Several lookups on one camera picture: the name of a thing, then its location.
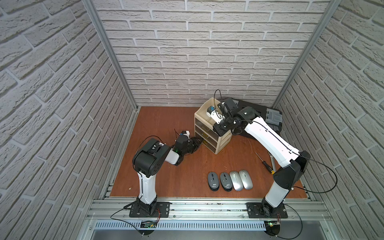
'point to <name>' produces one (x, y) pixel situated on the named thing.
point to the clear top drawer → (206, 128)
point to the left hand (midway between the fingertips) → (206, 138)
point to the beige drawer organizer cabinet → (224, 142)
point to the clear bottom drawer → (209, 146)
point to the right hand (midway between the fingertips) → (218, 127)
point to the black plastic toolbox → (272, 116)
